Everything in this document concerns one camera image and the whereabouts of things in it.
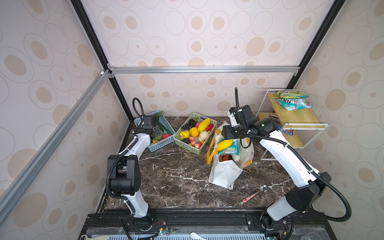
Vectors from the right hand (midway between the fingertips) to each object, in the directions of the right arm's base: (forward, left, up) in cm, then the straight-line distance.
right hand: (226, 131), depth 76 cm
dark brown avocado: (+11, +22, -22) cm, 33 cm away
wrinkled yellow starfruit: (+16, +24, -21) cm, 36 cm away
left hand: (+13, +41, -11) cm, 45 cm away
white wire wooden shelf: (-1, -34, +5) cm, 34 cm away
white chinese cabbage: (-5, -7, -18) cm, 20 cm away
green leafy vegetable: (+33, +42, -18) cm, 56 cm away
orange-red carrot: (-2, -3, -22) cm, 23 cm away
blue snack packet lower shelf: (+8, -41, -11) cm, 43 cm away
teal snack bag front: (0, -7, -17) cm, 18 cm away
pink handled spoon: (-20, -21, -25) cm, 39 cm away
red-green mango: (+6, +15, -21) cm, 26 cm away
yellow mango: (+3, -1, -15) cm, 15 cm away
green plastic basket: (+32, +15, -21) cm, 41 cm away
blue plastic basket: (+25, +39, -26) cm, 53 cm away
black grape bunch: (+24, +19, -20) cm, 37 cm away
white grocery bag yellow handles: (-15, +1, -19) cm, 24 cm away
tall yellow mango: (+22, +10, -18) cm, 31 cm away
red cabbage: (+15, +38, -21) cm, 46 cm away
